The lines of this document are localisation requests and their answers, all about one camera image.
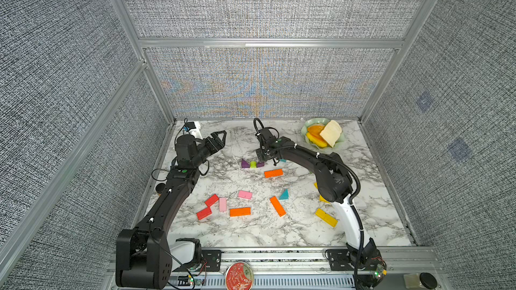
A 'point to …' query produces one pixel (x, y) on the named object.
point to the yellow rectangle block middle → (322, 199)
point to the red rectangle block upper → (211, 200)
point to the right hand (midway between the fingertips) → (264, 147)
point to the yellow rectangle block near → (326, 217)
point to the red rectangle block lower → (203, 213)
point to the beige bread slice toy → (330, 132)
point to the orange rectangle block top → (273, 173)
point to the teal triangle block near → (285, 195)
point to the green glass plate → (321, 121)
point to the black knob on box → (428, 280)
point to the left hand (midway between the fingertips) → (224, 133)
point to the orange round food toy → (316, 130)
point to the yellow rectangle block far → (316, 184)
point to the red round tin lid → (239, 276)
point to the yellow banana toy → (316, 141)
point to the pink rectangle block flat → (245, 195)
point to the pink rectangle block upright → (222, 205)
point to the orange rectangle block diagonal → (278, 207)
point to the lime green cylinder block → (253, 164)
